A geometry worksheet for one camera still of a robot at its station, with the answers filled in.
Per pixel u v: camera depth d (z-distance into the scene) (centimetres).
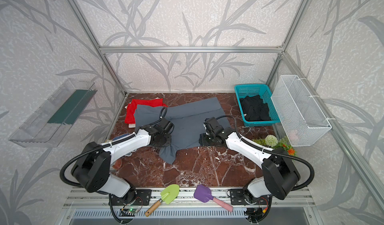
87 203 74
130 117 102
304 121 61
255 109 104
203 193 74
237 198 73
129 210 71
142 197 74
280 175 42
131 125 99
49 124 65
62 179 42
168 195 74
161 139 67
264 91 113
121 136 97
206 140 74
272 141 77
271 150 46
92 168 43
